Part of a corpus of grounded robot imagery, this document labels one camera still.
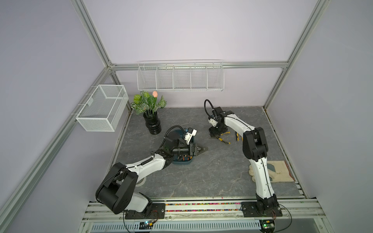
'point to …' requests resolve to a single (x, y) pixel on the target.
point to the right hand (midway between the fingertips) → (215, 132)
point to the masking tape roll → (142, 183)
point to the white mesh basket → (100, 112)
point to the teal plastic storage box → (182, 159)
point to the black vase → (152, 122)
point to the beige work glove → (282, 174)
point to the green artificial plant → (147, 104)
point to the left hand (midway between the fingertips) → (206, 150)
